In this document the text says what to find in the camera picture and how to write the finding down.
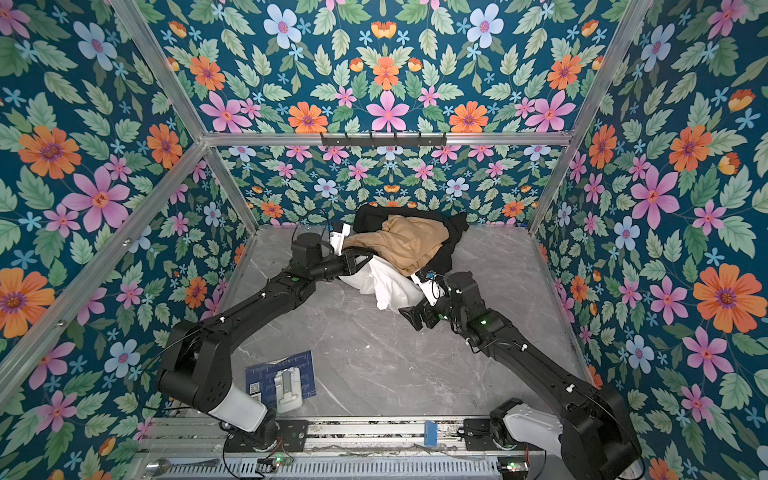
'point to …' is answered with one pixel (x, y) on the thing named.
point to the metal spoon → (161, 466)
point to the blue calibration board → (260, 379)
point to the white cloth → (392, 288)
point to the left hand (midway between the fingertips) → (375, 249)
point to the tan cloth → (405, 244)
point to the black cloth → (371, 217)
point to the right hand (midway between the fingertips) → (413, 295)
